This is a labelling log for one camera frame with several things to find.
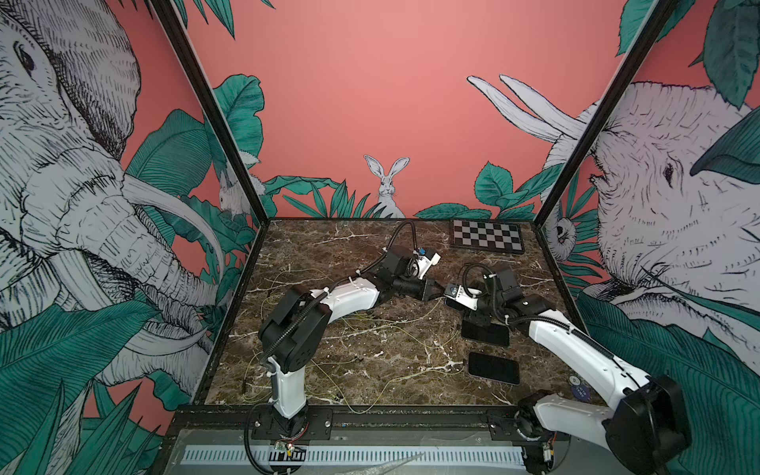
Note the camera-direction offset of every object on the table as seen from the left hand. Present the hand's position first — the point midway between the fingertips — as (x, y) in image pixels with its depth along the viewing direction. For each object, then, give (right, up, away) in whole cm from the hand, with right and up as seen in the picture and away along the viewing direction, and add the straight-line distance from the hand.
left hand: (450, 292), depth 81 cm
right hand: (+5, 0, +3) cm, 6 cm away
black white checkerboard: (+22, +17, +33) cm, 43 cm away
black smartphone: (+13, -22, +2) cm, 26 cm away
